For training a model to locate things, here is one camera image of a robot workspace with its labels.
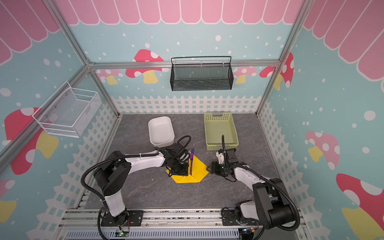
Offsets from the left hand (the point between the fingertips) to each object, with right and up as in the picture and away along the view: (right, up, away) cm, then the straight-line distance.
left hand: (187, 176), depth 87 cm
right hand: (+13, +4, +2) cm, 14 cm away
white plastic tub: (-20, +26, +22) cm, 40 cm away
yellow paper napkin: (+7, +3, +2) cm, 8 cm away
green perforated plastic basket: (+21, +31, +26) cm, 46 cm away
